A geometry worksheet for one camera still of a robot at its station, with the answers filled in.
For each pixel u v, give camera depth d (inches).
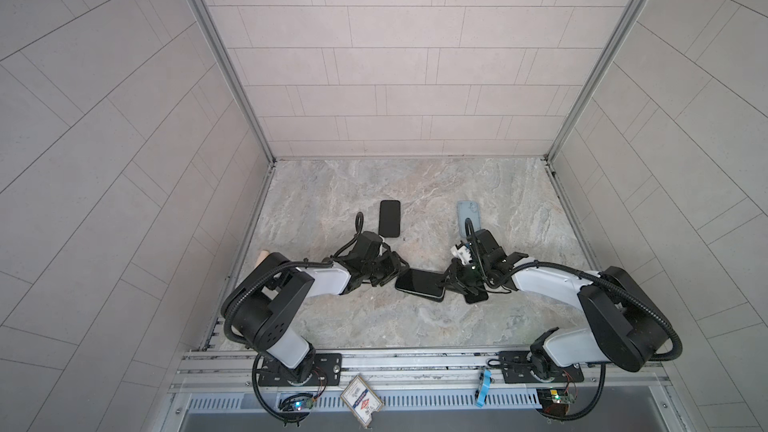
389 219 39.2
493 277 25.8
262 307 17.5
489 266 26.7
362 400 25.9
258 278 18.3
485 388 26.2
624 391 28.5
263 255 34.6
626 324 16.7
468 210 40.2
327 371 27.9
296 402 25.4
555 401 26.7
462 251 32.4
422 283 33.8
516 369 27.9
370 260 28.8
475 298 31.4
